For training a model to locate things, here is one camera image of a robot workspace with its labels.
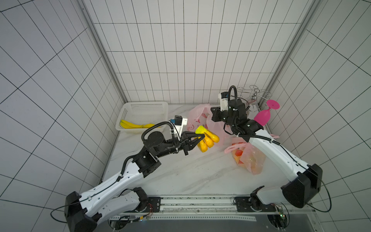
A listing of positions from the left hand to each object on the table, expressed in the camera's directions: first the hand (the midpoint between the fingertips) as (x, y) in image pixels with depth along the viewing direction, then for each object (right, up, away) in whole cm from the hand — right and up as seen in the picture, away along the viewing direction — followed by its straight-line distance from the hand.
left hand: (201, 138), depth 58 cm
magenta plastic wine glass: (+43, +8, +31) cm, 53 cm away
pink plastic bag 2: (+2, +9, +19) cm, 21 cm away
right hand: (+8, +15, +19) cm, 25 cm away
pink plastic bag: (+27, -12, +19) cm, 35 cm away
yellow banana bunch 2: (+3, -1, -1) cm, 3 cm away
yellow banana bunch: (+24, -17, +27) cm, 40 cm away
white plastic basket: (-40, +12, +51) cm, 66 cm away
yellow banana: (-49, +3, +41) cm, 64 cm away
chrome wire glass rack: (+34, +23, +26) cm, 49 cm away
